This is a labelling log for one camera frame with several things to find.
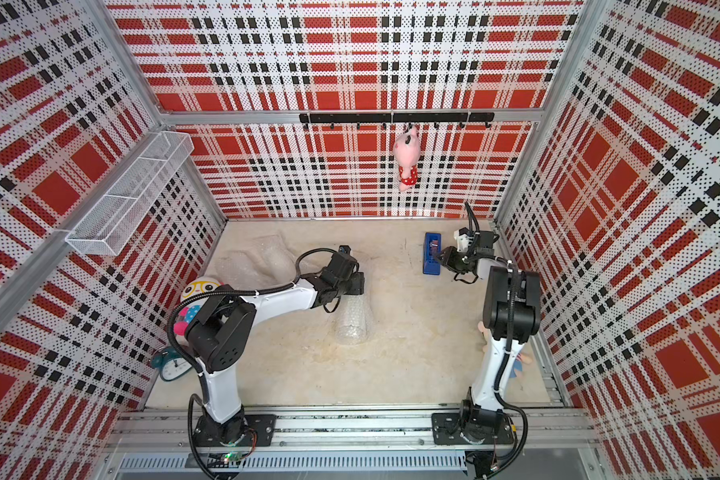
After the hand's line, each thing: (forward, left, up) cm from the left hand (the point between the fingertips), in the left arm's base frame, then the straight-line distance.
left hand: (360, 279), depth 96 cm
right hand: (+10, -27, 0) cm, 29 cm away
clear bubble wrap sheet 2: (+10, +30, 0) cm, 31 cm away
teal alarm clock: (-27, +50, +1) cm, 57 cm away
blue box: (+13, -25, -1) cm, 28 cm away
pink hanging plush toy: (+28, -15, +30) cm, 44 cm away
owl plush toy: (-12, +53, -1) cm, 54 cm away
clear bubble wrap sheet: (-17, +2, +2) cm, 17 cm away
